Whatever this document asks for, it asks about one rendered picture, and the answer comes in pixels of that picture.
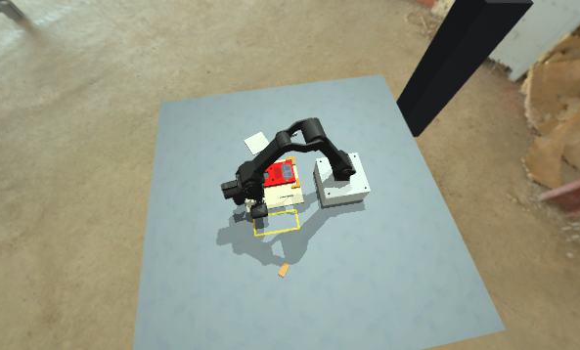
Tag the wooden rectangular block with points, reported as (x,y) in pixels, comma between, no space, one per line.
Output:
(284,269)

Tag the white flat square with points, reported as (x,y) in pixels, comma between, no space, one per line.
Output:
(256,143)

